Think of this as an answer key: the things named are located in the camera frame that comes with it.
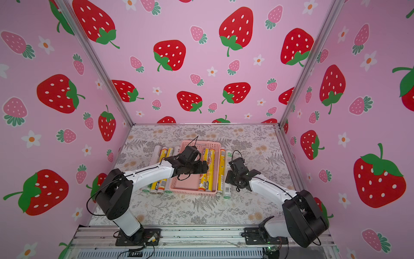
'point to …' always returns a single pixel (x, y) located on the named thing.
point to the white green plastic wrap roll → (227, 188)
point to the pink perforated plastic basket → (191, 184)
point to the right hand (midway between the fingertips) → (235, 176)
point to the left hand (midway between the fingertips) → (204, 167)
